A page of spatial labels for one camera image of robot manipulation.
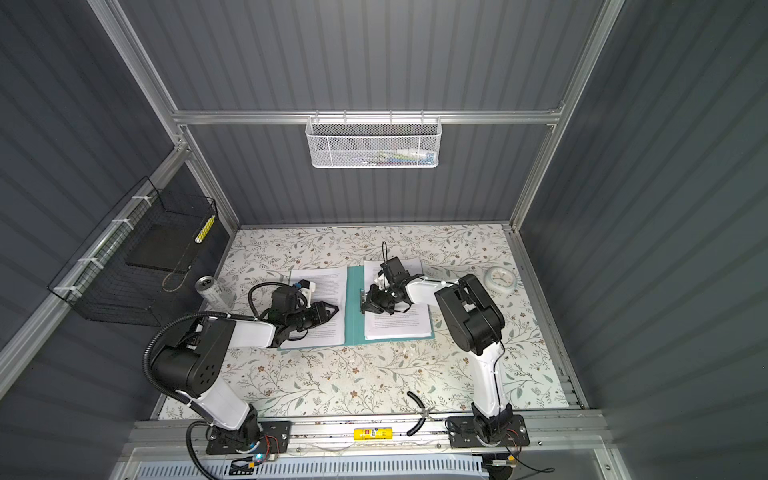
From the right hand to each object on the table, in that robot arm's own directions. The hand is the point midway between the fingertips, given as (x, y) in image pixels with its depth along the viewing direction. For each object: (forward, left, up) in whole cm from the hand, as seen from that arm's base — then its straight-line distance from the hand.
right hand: (365, 309), depth 96 cm
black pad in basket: (+1, +47, +31) cm, 57 cm away
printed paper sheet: (-4, -15, -1) cm, 15 cm away
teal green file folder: (-7, +3, 0) cm, 8 cm away
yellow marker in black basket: (+10, +43, +28) cm, 52 cm away
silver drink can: (-1, +44, +10) cm, 45 cm away
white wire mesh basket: (+68, 0, +20) cm, 71 cm away
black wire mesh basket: (-5, +53, +29) cm, 61 cm away
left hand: (-1, +10, +1) cm, 10 cm away
